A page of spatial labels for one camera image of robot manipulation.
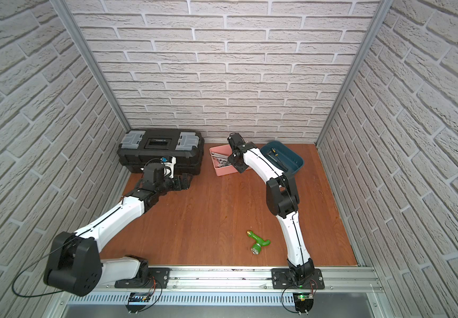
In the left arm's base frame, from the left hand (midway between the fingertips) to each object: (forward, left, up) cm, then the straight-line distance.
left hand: (186, 172), depth 86 cm
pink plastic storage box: (+25, -16, -12) cm, 32 cm away
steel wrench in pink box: (+19, -15, -14) cm, 28 cm away
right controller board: (-46, -47, -16) cm, 68 cm away
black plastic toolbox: (+16, +25, +1) cm, 30 cm away
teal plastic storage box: (+22, -50, -15) cm, 57 cm away
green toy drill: (-29, -30, -13) cm, 44 cm away
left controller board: (-44, +15, -20) cm, 50 cm away
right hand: (+12, -23, -7) cm, 27 cm away
